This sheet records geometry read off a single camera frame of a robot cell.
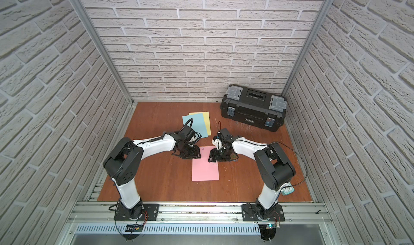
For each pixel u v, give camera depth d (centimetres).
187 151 80
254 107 96
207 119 110
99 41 87
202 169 88
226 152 77
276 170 47
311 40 84
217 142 87
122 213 73
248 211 74
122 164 48
